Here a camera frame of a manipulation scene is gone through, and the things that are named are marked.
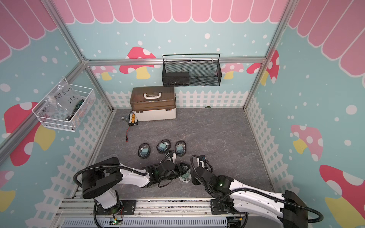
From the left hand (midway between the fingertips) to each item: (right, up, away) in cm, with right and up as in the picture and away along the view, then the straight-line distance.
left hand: (188, 171), depth 84 cm
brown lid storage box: (-25, +43, +17) cm, 53 cm away
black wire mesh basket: (+2, +65, +13) cm, 67 cm away
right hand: (+3, 0, -3) cm, 4 cm away
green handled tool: (-60, +31, -14) cm, 69 cm away
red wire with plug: (-44, +16, +18) cm, 50 cm away
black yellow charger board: (-44, +32, +28) cm, 61 cm away
